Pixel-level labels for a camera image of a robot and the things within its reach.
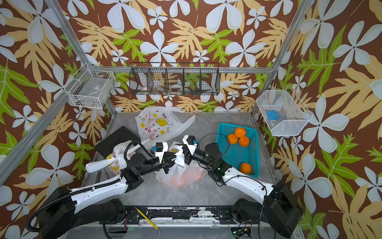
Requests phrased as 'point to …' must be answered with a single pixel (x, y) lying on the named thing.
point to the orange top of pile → (239, 132)
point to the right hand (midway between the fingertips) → (176, 145)
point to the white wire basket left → (89, 87)
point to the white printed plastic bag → (117, 160)
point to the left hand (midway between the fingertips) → (183, 154)
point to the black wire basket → (174, 78)
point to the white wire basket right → (283, 112)
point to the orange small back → (233, 139)
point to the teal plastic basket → (238, 145)
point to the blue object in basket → (272, 115)
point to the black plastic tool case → (105, 148)
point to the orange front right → (245, 168)
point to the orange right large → (244, 141)
